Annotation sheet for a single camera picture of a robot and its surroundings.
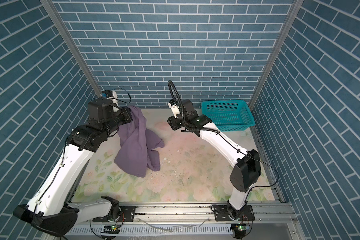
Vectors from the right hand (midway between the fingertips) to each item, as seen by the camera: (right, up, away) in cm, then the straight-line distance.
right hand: (170, 117), depth 80 cm
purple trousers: (-15, -15, -4) cm, 22 cm away
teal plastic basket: (+43, +3, +39) cm, 58 cm away
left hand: (-16, +4, -13) cm, 21 cm away
